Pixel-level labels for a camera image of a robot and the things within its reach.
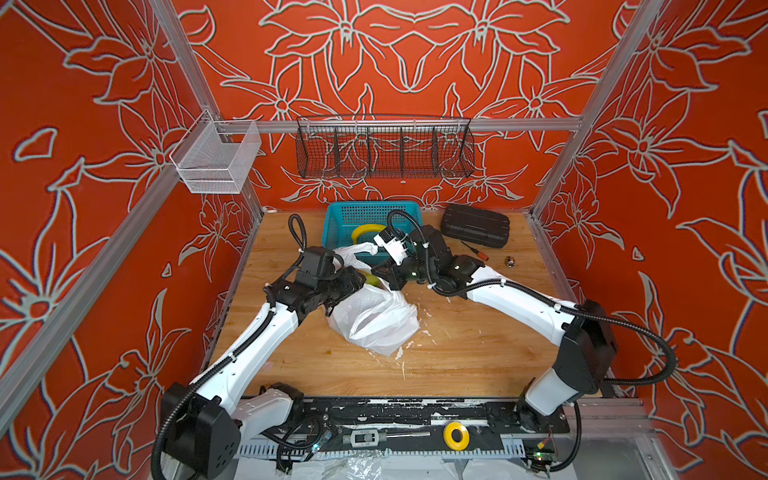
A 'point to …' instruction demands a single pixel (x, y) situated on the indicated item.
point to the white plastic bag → (368, 314)
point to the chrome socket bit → (511, 262)
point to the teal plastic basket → (340, 219)
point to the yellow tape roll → (448, 439)
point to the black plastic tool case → (475, 226)
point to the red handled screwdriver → (476, 251)
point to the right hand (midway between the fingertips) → (368, 270)
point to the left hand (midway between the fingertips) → (360, 280)
